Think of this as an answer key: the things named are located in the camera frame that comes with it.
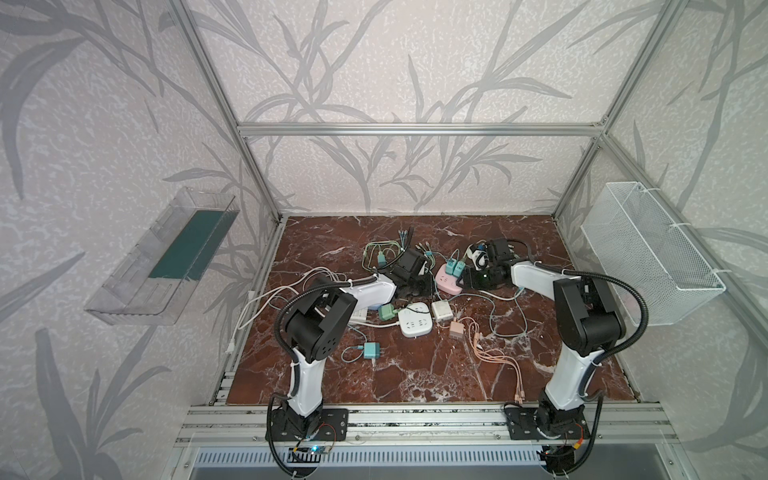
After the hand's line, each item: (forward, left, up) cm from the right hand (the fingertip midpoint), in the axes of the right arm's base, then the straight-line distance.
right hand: (464, 273), depth 100 cm
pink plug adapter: (-18, +5, -1) cm, 19 cm away
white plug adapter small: (-14, +34, -1) cm, 37 cm away
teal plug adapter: (-26, +30, 0) cm, 39 cm away
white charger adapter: (-14, +9, 0) cm, 16 cm away
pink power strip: (-3, +7, -1) cm, 7 cm away
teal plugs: (0, +4, +4) cm, 6 cm away
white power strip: (-17, +17, 0) cm, 24 cm away
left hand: (-5, +9, +3) cm, 11 cm away
